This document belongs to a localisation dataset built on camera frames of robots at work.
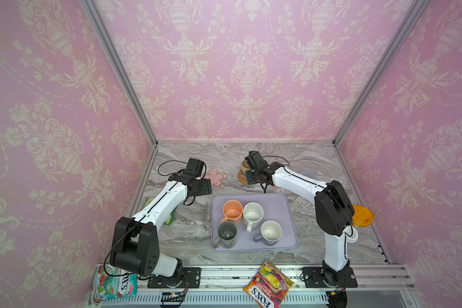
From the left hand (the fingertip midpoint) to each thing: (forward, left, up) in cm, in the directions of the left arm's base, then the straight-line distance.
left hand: (203, 189), depth 88 cm
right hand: (+9, -23, 0) cm, 25 cm away
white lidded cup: (-19, -63, -2) cm, 66 cm away
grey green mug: (-18, -12, -9) cm, 23 cm away
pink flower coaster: (+13, -5, -10) cm, 18 cm away
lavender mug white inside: (-16, -31, -9) cm, 36 cm away
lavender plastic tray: (-4, -35, -9) cm, 36 cm away
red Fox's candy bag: (-37, -27, -7) cm, 46 cm away
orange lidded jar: (-13, -68, +1) cm, 69 cm away
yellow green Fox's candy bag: (-10, +16, -10) cm, 21 cm away
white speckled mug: (-8, -23, -8) cm, 26 cm away
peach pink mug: (-7, -14, -8) cm, 17 cm away
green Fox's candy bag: (-36, +31, -8) cm, 48 cm away
